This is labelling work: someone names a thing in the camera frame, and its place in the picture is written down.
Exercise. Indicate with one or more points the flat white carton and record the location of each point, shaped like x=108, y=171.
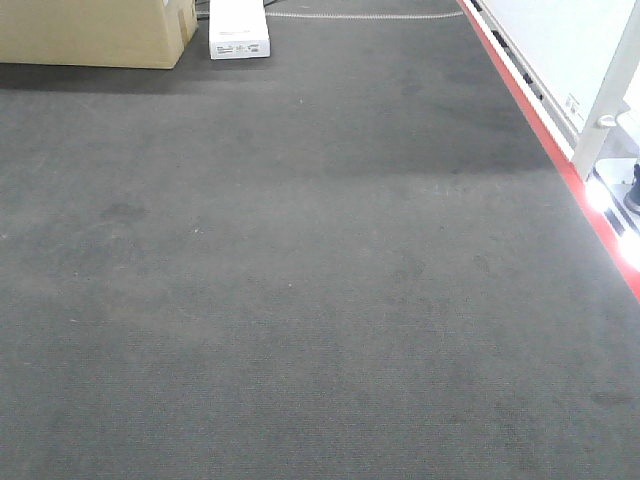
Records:
x=239, y=30

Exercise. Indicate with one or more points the large cardboard box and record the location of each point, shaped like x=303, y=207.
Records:
x=90, y=30

